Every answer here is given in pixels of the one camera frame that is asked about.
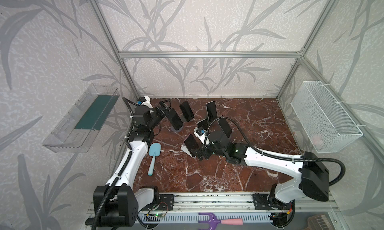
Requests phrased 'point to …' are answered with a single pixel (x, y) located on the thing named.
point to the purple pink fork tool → (212, 221)
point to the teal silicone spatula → (154, 150)
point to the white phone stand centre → (201, 137)
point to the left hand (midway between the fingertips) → (170, 99)
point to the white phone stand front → (185, 149)
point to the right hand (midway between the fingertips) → (197, 139)
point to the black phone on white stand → (201, 131)
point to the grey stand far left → (175, 130)
